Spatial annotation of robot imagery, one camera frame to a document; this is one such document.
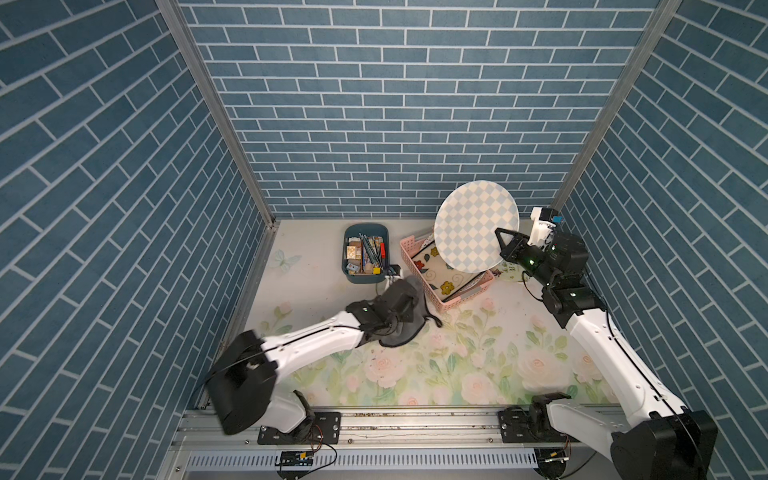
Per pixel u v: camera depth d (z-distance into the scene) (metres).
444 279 0.97
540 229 0.66
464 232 0.81
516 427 0.74
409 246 1.07
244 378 0.42
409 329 0.82
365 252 1.08
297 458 0.72
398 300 0.61
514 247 0.65
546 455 0.72
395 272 0.74
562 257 0.55
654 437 0.37
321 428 0.73
